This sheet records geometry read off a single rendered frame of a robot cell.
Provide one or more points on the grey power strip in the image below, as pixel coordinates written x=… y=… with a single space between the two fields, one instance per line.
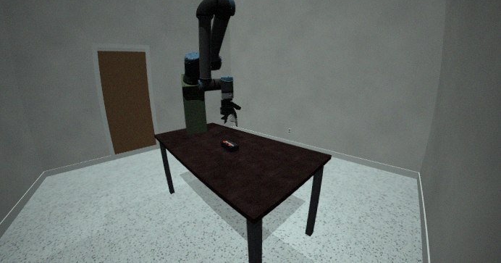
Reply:
x=230 y=146

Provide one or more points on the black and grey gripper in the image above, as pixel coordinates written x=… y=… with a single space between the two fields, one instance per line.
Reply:
x=229 y=111

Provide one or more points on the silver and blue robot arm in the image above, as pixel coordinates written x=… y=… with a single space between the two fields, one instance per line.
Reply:
x=210 y=42

